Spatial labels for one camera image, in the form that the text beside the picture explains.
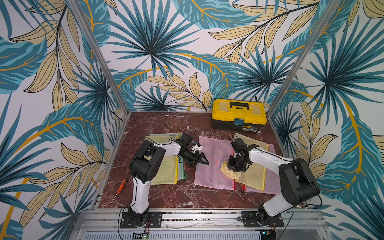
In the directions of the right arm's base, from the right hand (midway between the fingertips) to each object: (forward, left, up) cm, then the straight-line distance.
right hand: (229, 168), depth 90 cm
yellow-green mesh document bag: (-1, +37, -1) cm, 38 cm away
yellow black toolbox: (+30, -9, +15) cm, 34 cm away
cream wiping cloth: (-5, 0, +2) cm, 5 cm away
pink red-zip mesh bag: (+13, +6, -2) cm, 14 cm away
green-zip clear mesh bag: (-3, +29, 0) cm, 29 cm away
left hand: (0, +16, +4) cm, 16 cm away
